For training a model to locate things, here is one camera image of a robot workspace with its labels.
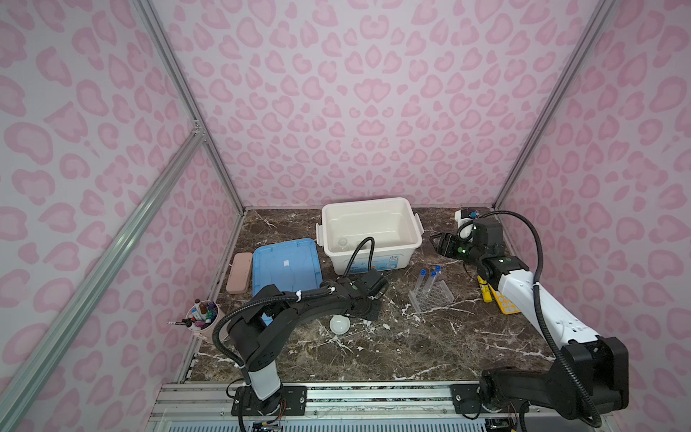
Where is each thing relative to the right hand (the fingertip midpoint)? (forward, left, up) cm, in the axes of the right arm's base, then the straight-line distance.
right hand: (439, 236), depth 82 cm
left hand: (-15, +19, -19) cm, 31 cm away
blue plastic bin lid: (+2, +50, -21) cm, 54 cm away
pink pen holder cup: (-22, +71, -12) cm, 76 cm away
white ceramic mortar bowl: (-20, +31, -20) cm, 42 cm away
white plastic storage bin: (+20, +12, -16) cm, 28 cm away
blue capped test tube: (0, +1, -23) cm, 23 cm away
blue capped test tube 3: (+2, -5, -22) cm, 23 cm away
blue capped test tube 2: (-8, +1, -13) cm, 15 cm away
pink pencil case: (-2, +68, -19) cm, 71 cm away
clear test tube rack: (-9, -3, -22) cm, 24 cm away
